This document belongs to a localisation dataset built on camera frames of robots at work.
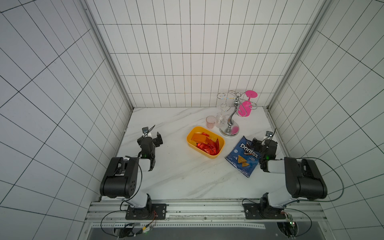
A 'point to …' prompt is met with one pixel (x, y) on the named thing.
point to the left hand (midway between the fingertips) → (150, 135)
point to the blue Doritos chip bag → (244, 156)
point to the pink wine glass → (245, 108)
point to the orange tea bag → (199, 137)
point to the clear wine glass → (220, 119)
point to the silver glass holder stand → (231, 129)
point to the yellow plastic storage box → (192, 145)
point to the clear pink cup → (210, 121)
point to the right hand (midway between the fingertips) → (257, 137)
